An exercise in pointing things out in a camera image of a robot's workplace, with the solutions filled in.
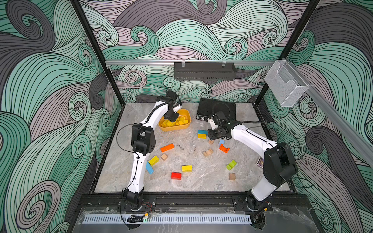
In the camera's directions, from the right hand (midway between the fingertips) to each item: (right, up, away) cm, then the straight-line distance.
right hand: (209, 134), depth 90 cm
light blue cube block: (+9, -5, +5) cm, 12 cm away
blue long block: (-37, -20, -4) cm, 42 cm away
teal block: (-4, 0, +13) cm, 14 cm away
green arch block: (+12, -18, -4) cm, 22 cm away
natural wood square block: (+2, -5, +5) cm, 8 cm away
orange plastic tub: (-17, +7, +14) cm, 23 cm away
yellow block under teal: (-3, -2, +11) cm, 12 cm away
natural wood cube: (+12, -23, -8) cm, 27 cm away
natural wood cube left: (-29, -14, -2) cm, 32 cm away
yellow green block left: (-35, -15, -3) cm, 38 cm away
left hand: (-24, +12, +8) cm, 28 cm away
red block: (-21, -23, -8) cm, 32 cm away
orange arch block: (+10, -10, +4) cm, 15 cm away
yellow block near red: (-14, -19, -6) cm, 25 cm away
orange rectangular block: (-28, -9, +5) cm, 30 cm away
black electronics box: (+3, +15, -18) cm, 23 cm away
